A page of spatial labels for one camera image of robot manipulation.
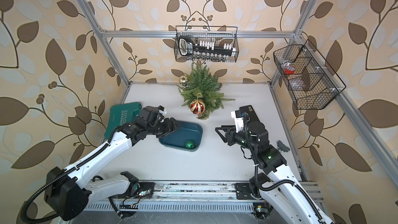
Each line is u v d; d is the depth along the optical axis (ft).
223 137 2.13
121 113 3.20
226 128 2.05
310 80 2.50
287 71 2.69
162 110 2.47
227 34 2.99
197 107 2.27
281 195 1.86
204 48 2.74
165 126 2.27
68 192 1.25
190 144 2.79
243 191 2.39
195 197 2.42
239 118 2.03
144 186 2.52
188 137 3.00
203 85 2.42
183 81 2.55
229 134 1.99
